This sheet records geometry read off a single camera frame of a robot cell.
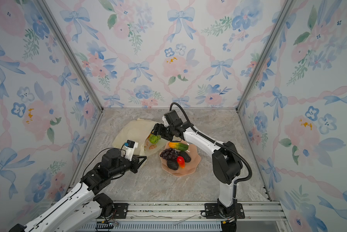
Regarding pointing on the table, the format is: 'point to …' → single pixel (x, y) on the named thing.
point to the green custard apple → (154, 139)
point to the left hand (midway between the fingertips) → (147, 157)
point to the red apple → (180, 160)
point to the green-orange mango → (178, 146)
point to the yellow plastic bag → (139, 130)
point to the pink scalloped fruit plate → (189, 167)
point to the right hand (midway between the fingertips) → (155, 133)
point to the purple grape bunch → (170, 154)
